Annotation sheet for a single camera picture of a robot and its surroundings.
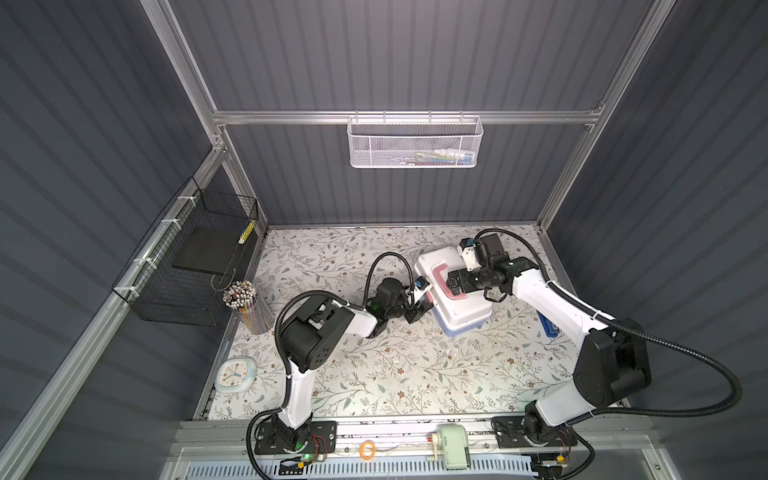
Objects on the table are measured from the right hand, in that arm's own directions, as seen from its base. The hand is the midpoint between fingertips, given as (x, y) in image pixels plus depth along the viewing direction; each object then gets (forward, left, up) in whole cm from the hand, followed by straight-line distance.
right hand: (465, 281), depth 88 cm
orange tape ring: (-41, +28, -12) cm, 52 cm away
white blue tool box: (-11, +5, -1) cm, 12 cm away
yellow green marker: (+6, +62, +16) cm, 64 cm away
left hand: (-1, +11, -8) cm, 13 cm away
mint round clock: (-25, +65, -8) cm, 70 cm away
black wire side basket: (-3, +69, +19) cm, 72 cm away
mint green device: (-41, +9, -7) cm, 42 cm away
